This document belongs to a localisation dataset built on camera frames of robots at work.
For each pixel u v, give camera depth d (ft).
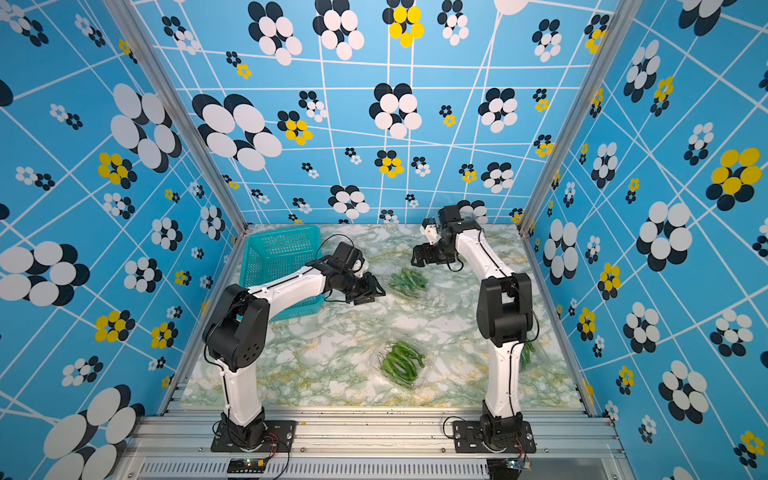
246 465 2.37
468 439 2.37
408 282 3.24
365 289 2.71
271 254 3.57
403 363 2.70
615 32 2.32
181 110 2.83
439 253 2.74
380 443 2.42
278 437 2.41
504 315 1.80
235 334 1.65
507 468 2.24
